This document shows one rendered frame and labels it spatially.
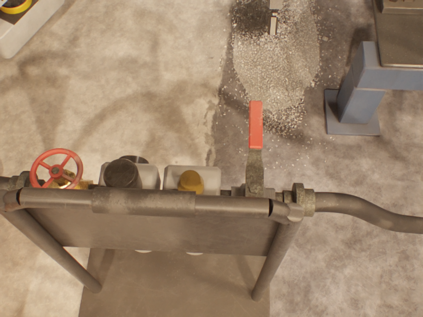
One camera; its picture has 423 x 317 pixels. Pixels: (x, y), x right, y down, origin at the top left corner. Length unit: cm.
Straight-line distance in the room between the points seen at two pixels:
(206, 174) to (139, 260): 48
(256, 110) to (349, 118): 59
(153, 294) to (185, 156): 36
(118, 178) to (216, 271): 52
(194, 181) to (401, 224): 36
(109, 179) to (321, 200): 30
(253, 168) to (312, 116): 64
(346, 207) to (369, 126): 63
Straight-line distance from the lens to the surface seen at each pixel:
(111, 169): 64
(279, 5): 108
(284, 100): 131
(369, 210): 73
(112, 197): 55
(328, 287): 113
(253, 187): 65
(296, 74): 136
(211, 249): 77
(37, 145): 130
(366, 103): 122
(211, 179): 67
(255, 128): 69
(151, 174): 68
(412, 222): 84
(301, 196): 68
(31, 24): 144
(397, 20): 120
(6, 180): 75
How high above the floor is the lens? 107
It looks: 63 degrees down
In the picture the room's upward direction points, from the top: straight up
